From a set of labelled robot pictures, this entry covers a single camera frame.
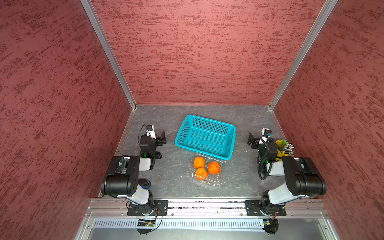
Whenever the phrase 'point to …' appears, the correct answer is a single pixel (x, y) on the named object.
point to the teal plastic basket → (209, 136)
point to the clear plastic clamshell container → (217, 180)
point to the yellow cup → (281, 152)
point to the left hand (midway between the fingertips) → (157, 134)
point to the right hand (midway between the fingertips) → (256, 134)
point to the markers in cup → (288, 148)
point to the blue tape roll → (147, 184)
